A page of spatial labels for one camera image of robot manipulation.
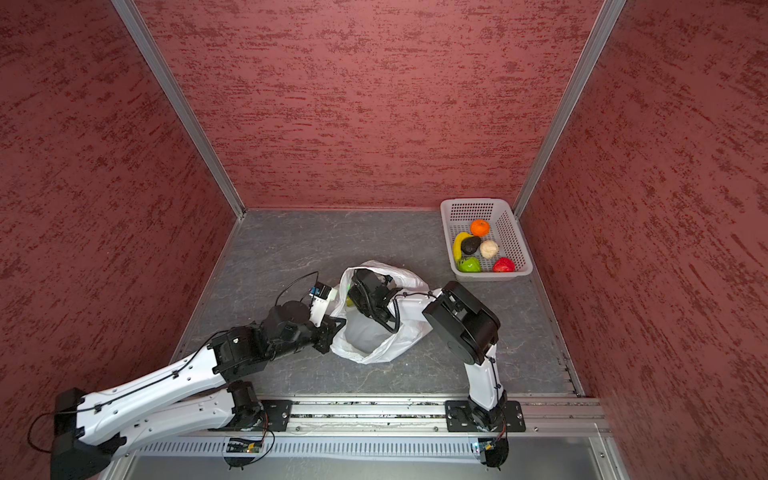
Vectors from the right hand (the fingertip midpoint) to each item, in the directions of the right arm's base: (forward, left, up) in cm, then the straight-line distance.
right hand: (346, 298), depth 93 cm
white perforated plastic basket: (+26, -58, +2) cm, 63 cm away
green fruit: (+9, -41, +4) cm, 42 cm away
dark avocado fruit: (+20, -44, +1) cm, 48 cm away
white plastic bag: (-13, -6, -3) cm, 14 cm away
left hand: (-16, -2, +14) cm, 21 cm away
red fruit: (+9, -53, +3) cm, 54 cm away
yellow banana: (+23, -40, 0) cm, 46 cm away
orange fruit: (+28, -49, +2) cm, 56 cm away
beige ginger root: (+16, -50, +2) cm, 52 cm away
